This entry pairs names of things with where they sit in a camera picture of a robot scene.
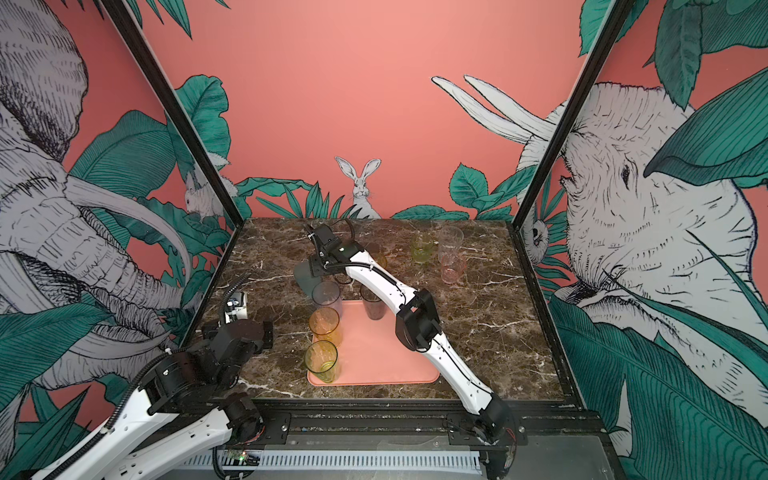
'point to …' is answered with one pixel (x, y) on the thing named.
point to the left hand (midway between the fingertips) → (250, 316)
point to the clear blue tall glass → (326, 294)
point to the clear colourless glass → (451, 245)
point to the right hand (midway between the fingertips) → (312, 264)
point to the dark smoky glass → (375, 307)
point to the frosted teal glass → (304, 278)
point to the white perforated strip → (429, 460)
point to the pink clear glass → (453, 268)
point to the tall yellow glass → (325, 324)
